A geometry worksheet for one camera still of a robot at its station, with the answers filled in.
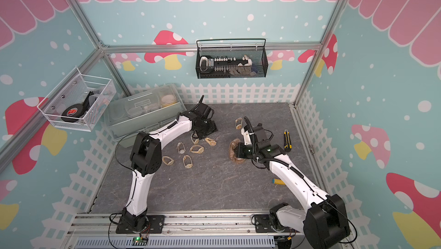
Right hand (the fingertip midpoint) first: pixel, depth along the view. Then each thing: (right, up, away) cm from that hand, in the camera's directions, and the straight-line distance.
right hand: (234, 149), depth 81 cm
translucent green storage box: (-49, +20, +15) cm, 55 cm away
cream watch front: (-30, -3, +15) cm, 33 cm away
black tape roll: (-65, +18, -12) cm, 69 cm away
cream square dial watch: (+4, +11, +25) cm, 27 cm away
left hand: (-11, +6, +16) cm, 20 cm away
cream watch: (-22, +2, +18) cm, 29 cm away
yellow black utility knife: (+32, +1, +19) cm, 37 cm away
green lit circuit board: (-41, -38, -8) cm, 56 cm away
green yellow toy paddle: (+20, -16, +2) cm, 26 cm away
